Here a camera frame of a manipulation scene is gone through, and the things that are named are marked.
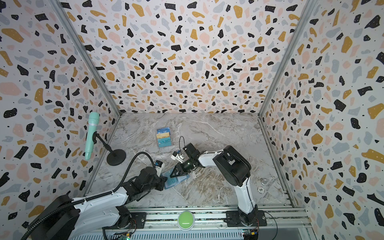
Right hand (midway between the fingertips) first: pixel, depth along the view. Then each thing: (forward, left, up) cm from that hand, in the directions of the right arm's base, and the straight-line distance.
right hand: (171, 175), depth 84 cm
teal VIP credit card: (-2, +1, -4) cm, 4 cm away
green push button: (-21, -10, -4) cm, 24 cm away
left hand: (-1, +1, -1) cm, 2 cm away
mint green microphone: (+15, +36, +27) cm, 48 cm away
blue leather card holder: (+3, +3, -3) cm, 5 cm away
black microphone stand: (+12, +37, -3) cm, 39 cm away
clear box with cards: (+28, +9, -2) cm, 29 cm away
